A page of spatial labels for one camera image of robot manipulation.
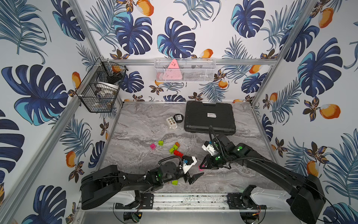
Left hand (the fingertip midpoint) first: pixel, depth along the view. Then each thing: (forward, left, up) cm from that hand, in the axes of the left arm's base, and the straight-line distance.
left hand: (200, 164), depth 72 cm
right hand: (0, -1, -3) cm, 3 cm away
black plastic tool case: (+39, -1, -9) cm, 40 cm away
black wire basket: (+41, +67, +11) cm, 79 cm away
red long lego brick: (+12, +12, -13) cm, 22 cm away
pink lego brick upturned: (+16, +30, -15) cm, 37 cm away
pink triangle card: (+52, +19, +20) cm, 59 cm away
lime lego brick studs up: (+14, +17, -14) cm, 26 cm away
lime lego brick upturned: (+19, +25, -14) cm, 34 cm away
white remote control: (+35, +19, -12) cm, 41 cm away
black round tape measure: (+42, +14, -14) cm, 47 cm away
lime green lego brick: (-6, +12, -14) cm, 20 cm away
